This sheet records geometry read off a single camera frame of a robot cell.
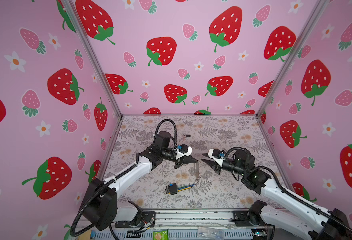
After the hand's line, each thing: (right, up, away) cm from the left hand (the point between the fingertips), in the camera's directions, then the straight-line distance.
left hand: (196, 160), depth 70 cm
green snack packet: (-17, -35, -1) cm, 39 cm away
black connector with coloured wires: (-12, -19, +14) cm, 27 cm away
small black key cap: (-3, +10, +38) cm, 39 cm away
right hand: (+3, +2, +1) cm, 4 cm away
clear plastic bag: (+8, -34, -1) cm, 35 cm away
